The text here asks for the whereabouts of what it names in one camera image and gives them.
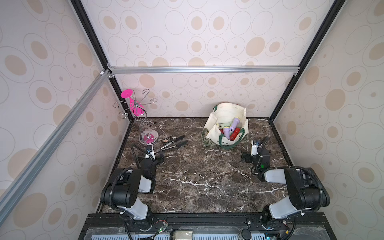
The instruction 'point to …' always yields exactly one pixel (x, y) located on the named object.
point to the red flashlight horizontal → (221, 131)
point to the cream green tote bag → (211, 134)
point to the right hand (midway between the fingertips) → (256, 150)
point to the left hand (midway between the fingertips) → (155, 147)
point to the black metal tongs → (170, 142)
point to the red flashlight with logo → (235, 132)
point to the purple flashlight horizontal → (235, 121)
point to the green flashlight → (222, 125)
